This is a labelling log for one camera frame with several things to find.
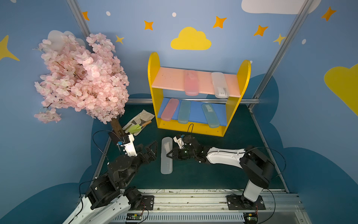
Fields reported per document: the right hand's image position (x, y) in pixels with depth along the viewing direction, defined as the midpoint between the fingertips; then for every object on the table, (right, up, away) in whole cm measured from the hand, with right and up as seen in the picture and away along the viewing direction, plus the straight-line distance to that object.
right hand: (169, 154), depth 81 cm
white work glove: (-24, +23, +33) cm, 47 cm away
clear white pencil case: (-1, -6, -4) cm, 8 cm away
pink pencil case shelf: (-1, +28, +18) cm, 33 cm away
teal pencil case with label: (+29, +21, +13) cm, 38 cm away
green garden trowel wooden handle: (-20, +17, +27) cm, 38 cm away
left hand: (-7, +10, -17) cm, 21 cm away
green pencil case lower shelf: (+9, +25, +16) cm, 31 cm away
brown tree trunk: (-36, +16, +10) cm, 41 cm away
